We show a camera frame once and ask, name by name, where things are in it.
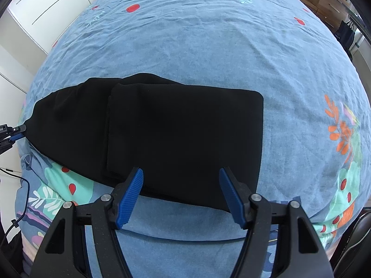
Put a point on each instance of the glass top desk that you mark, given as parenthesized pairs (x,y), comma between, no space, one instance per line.
(358,20)

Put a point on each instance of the white wardrobe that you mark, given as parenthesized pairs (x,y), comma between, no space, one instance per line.
(43,5)

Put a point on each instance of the black bag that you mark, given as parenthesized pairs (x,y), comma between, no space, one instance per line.
(346,34)

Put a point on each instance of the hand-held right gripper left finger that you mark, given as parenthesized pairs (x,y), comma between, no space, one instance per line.
(130,197)

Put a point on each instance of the black pants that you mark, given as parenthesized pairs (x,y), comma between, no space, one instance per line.
(174,127)

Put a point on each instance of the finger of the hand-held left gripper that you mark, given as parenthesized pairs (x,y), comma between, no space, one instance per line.
(13,139)
(18,129)

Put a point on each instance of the blue printed bed cover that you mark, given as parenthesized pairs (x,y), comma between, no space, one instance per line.
(203,49)

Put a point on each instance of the wooden nightstand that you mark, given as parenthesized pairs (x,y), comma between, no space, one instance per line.
(333,5)

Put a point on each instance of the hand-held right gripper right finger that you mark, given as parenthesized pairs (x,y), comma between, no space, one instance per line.
(232,197)

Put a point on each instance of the black chair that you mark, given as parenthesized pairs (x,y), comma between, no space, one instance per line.
(353,246)

